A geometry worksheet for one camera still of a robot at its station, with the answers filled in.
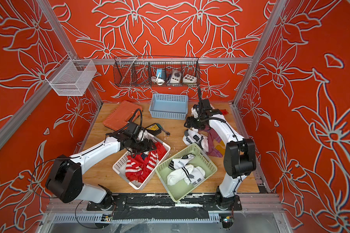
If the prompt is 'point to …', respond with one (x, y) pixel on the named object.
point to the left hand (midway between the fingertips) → (152, 148)
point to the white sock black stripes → (180, 174)
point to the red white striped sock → (134, 173)
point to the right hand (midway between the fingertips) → (186, 124)
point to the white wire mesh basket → (72, 76)
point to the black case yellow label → (154, 129)
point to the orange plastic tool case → (122, 115)
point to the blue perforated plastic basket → (169, 106)
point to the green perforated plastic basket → (181, 190)
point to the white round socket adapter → (176, 76)
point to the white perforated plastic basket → (119, 166)
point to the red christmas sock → (161, 150)
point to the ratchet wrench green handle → (167, 133)
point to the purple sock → (216, 145)
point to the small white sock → (196, 178)
